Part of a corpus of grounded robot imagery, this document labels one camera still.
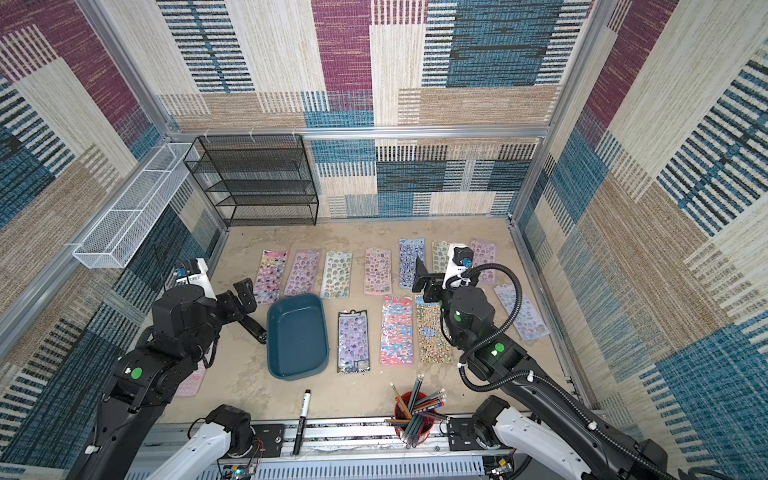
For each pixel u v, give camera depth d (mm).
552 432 546
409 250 1116
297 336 910
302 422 757
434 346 875
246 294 604
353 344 892
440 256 1083
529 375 470
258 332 867
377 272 1051
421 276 604
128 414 403
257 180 1087
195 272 551
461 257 551
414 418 705
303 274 1049
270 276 1049
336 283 1023
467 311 485
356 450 731
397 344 892
